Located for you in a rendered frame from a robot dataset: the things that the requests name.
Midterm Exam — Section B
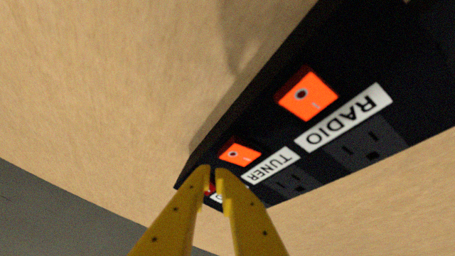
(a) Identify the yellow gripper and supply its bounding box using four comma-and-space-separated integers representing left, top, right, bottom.
127, 165, 290, 256

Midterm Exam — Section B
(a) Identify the black power strip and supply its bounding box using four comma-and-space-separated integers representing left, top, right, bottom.
173, 0, 455, 214

